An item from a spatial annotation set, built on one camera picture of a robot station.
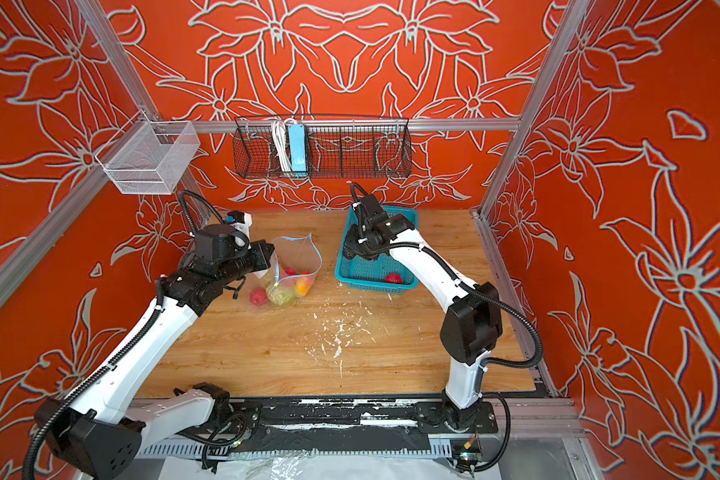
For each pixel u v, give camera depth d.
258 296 0.88
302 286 0.88
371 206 0.64
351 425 0.73
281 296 0.88
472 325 0.46
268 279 0.94
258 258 0.64
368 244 0.62
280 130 0.88
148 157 0.92
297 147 0.90
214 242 0.53
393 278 0.95
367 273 1.00
